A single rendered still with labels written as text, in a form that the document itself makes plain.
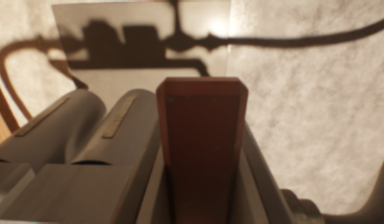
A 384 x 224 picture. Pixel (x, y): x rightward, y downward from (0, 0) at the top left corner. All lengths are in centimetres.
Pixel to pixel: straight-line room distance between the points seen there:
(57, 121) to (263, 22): 46
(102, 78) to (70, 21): 15
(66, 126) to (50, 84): 43
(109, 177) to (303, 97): 57
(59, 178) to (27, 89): 59
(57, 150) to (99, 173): 9
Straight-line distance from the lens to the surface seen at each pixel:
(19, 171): 22
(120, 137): 22
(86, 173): 18
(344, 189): 100
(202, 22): 52
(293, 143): 74
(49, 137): 26
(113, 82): 60
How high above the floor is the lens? 52
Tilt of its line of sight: 60 degrees down
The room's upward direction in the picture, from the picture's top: 177 degrees counter-clockwise
